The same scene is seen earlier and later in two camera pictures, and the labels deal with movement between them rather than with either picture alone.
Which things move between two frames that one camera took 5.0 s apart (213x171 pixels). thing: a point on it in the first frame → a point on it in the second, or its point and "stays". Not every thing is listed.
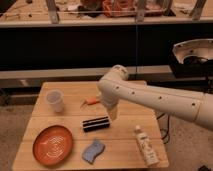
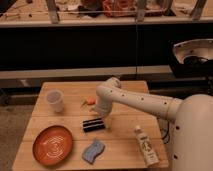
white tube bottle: x=147 y=151 stays
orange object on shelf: x=119 y=8 stays
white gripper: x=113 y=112 → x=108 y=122
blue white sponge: x=92 y=151 stays
